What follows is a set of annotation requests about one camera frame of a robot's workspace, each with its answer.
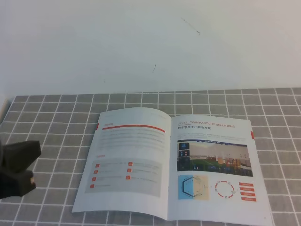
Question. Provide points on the grey checked tablecloth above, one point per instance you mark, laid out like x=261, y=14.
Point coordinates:
x=64, y=125

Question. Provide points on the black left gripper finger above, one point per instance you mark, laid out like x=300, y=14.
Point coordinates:
x=17, y=157

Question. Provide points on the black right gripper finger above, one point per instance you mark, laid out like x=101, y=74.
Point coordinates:
x=16, y=184

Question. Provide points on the white orange brochure book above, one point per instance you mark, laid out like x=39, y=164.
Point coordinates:
x=189, y=167

